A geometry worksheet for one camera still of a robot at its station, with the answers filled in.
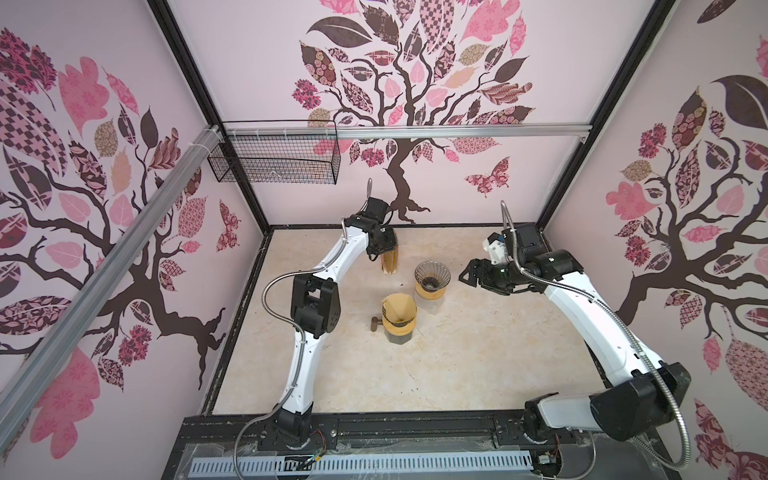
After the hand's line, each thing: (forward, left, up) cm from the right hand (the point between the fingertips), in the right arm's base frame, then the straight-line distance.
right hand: (470, 276), depth 77 cm
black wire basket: (+42, +58, +12) cm, 73 cm away
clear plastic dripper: (+1, +9, -16) cm, 19 cm away
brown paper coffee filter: (-4, +19, -9) cm, 21 cm away
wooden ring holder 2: (+3, +11, -14) cm, 18 cm away
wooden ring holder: (-9, +20, -13) cm, 25 cm away
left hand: (+20, +21, -10) cm, 31 cm away
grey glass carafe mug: (-9, +21, -17) cm, 29 cm away
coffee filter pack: (+20, +22, -18) cm, 34 cm away
